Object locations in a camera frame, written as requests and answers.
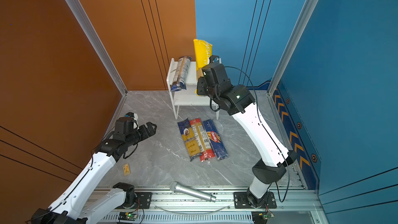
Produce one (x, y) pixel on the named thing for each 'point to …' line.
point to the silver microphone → (177, 188)
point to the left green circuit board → (127, 216)
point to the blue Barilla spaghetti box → (218, 150)
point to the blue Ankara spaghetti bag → (185, 129)
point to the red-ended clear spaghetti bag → (205, 151)
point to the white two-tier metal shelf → (187, 97)
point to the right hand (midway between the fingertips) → (201, 81)
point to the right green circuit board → (260, 217)
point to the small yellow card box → (126, 169)
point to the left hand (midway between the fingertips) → (151, 127)
